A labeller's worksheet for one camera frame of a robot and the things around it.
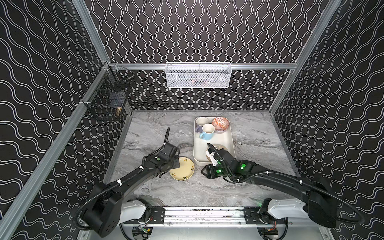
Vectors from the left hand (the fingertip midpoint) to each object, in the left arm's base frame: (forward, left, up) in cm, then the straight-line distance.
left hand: (176, 161), depth 86 cm
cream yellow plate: (-3, -6, -6) cm, 9 cm away
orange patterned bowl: (+32, -28, -2) cm, 42 cm away
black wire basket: (+31, +45, +19) cm, 57 cm away
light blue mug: (+24, -19, 0) cm, 30 cm away
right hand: (-7, -16, +2) cm, 17 cm away
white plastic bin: (+21, -31, -7) cm, 38 cm away
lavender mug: (+31, -13, 0) cm, 34 cm away
